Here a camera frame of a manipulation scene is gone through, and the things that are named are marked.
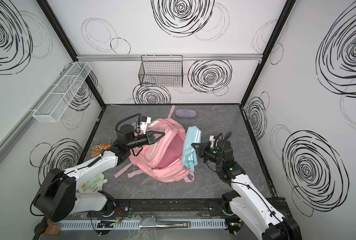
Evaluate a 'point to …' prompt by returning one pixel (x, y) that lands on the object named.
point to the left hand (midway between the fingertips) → (165, 134)
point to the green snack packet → (96, 149)
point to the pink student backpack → (162, 160)
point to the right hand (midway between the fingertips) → (188, 146)
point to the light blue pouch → (189, 155)
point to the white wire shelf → (57, 101)
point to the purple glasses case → (186, 113)
